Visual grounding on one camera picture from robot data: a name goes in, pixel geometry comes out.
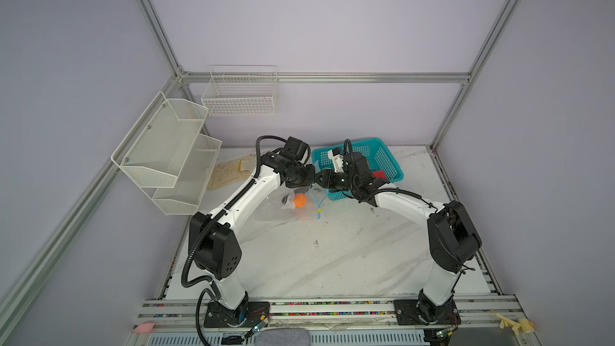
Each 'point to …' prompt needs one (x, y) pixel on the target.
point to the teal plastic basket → (379, 157)
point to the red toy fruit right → (379, 174)
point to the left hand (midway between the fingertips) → (311, 181)
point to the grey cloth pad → (282, 337)
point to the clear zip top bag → (307, 200)
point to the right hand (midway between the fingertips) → (311, 177)
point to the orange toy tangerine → (299, 199)
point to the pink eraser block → (145, 327)
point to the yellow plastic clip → (524, 324)
